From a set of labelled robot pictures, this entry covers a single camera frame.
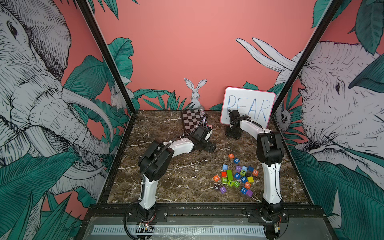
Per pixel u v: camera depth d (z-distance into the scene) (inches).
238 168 35.1
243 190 32.1
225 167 35.5
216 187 32.2
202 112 46.5
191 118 44.6
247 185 32.9
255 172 34.6
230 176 34.0
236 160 36.5
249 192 32.1
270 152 23.4
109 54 35.0
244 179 33.6
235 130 34.9
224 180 33.1
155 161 20.2
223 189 32.1
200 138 30.1
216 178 33.7
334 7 27.2
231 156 37.5
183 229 27.7
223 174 34.8
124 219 27.1
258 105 41.0
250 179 33.1
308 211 30.4
